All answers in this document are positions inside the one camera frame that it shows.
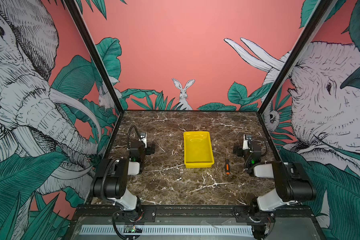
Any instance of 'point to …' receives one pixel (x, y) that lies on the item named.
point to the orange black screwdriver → (227, 166)
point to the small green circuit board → (131, 229)
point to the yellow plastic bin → (198, 150)
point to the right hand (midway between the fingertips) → (241, 140)
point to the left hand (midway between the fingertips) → (144, 138)
